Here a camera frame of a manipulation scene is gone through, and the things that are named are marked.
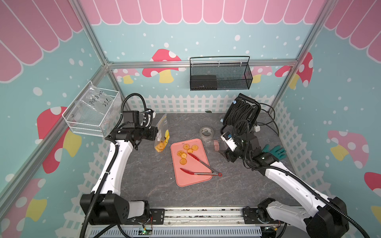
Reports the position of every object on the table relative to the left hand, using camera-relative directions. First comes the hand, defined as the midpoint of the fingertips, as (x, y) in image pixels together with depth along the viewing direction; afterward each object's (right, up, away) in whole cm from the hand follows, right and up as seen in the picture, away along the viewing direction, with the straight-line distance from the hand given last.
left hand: (156, 132), depth 78 cm
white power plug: (+65, +2, +28) cm, 71 cm away
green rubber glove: (+75, -13, +18) cm, 78 cm away
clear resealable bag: (+2, -1, +8) cm, 8 cm away
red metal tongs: (+30, -25, +9) cm, 40 cm away
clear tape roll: (+29, -2, +29) cm, 41 cm away
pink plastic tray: (+12, -18, +16) cm, 27 cm away
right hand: (+37, -7, +2) cm, 37 cm away
